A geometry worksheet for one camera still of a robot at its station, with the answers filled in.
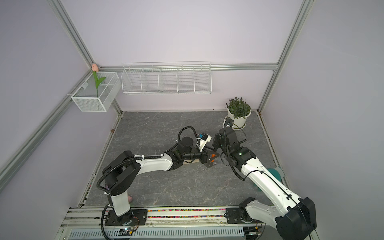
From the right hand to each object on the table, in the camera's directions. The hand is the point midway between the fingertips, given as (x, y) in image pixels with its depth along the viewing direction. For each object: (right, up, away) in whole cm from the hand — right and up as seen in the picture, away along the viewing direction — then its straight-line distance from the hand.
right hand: (217, 133), depth 79 cm
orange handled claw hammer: (-3, -11, -4) cm, 12 cm away
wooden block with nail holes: (-16, -14, -2) cm, 21 cm away
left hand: (0, -11, 0) cm, 11 cm away
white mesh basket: (-70, +23, +8) cm, 74 cm away
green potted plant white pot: (+17, +15, +20) cm, 30 cm away
